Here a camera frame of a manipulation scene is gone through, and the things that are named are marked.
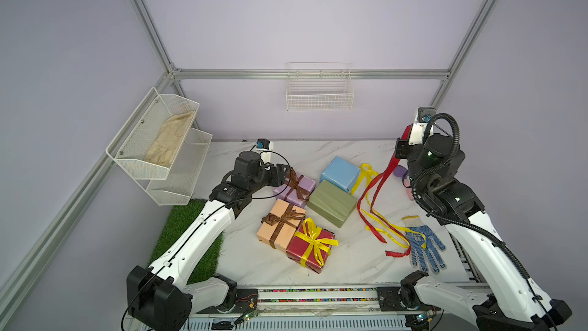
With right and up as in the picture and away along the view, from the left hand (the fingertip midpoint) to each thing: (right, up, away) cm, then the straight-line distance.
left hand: (280, 170), depth 77 cm
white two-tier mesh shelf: (-42, +8, 0) cm, 43 cm away
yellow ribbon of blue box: (+38, -2, +31) cm, 49 cm away
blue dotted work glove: (+53, -28, +9) cm, 61 cm away
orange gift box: (+2, -24, +5) cm, 24 cm away
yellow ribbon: (+14, -27, +2) cm, 30 cm away
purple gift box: (+2, -10, +15) cm, 18 cm away
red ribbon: (+35, -2, 0) cm, 35 cm away
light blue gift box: (+25, -3, +24) cm, 35 cm away
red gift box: (+6, -26, +1) cm, 27 cm away
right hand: (+39, +11, -15) cm, 43 cm away
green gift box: (+20, -14, +14) cm, 28 cm away
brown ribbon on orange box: (+3, -18, +9) cm, 21 cm away
